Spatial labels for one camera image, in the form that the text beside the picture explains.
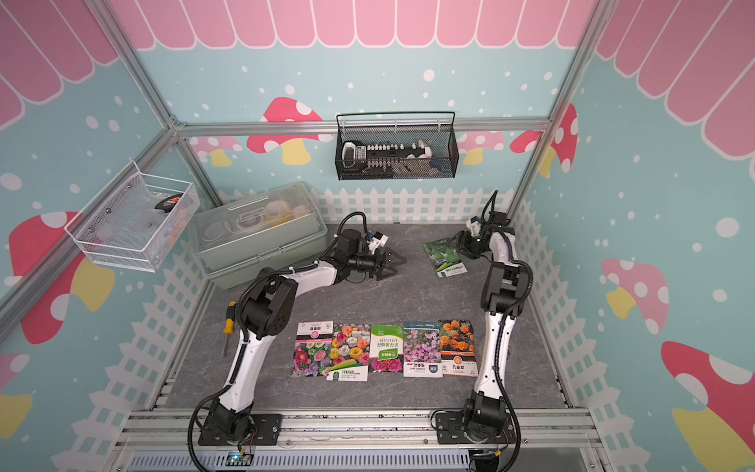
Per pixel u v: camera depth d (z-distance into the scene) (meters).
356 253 0.87
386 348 0.87
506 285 0.72
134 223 0.75
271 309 0.61
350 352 0.87
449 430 0.74
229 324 0.92
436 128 0.89
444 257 1.10
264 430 0.74
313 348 0.88
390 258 0.88
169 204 0.78
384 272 0.92
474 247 1.00
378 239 0.94
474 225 1.05
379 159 0.87
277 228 0.92
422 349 0.87
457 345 0.89
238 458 0.71
